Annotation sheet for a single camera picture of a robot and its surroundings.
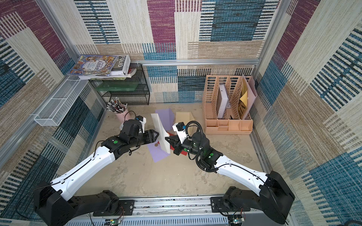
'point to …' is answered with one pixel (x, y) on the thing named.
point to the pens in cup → (116, 106)
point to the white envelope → (161, 131)
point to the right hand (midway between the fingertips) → (165, 137)
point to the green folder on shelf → (117, 86)
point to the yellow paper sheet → (244, 98)
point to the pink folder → (251, 94)
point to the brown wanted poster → (242, 108)
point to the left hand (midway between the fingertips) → (155, 133)
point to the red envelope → (173, 147)
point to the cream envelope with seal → (185, 117)
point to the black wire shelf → (140, 96)
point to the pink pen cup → (123, 117)
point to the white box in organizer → (224, 102)
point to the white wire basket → (59, 105)
